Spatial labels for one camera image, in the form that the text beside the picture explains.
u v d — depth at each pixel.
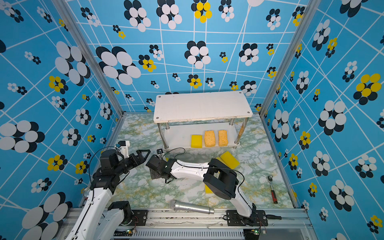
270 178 0.85
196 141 0.94
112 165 0.59
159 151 0.78
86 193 0.72
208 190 0.83
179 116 0.72
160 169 0.65
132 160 0.69
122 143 0.70
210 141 0.93
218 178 0.53
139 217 0.73
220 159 0.94
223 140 0.93
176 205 0.74
